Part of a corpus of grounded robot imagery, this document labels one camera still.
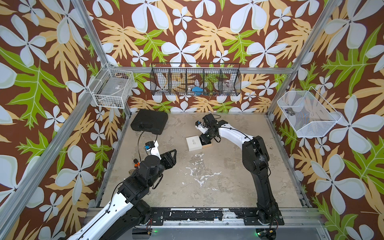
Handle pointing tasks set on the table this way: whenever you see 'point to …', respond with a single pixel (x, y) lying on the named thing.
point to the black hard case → (152, 121)
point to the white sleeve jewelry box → (194, 143)
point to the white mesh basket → (308, 114)
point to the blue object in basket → (197, 90)
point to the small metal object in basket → (290, 110)
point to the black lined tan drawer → (208, 144)
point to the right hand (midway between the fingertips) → (203, 136)
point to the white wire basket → (111, 87)
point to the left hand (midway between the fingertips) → (174, 150)
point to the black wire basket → (195, 79)
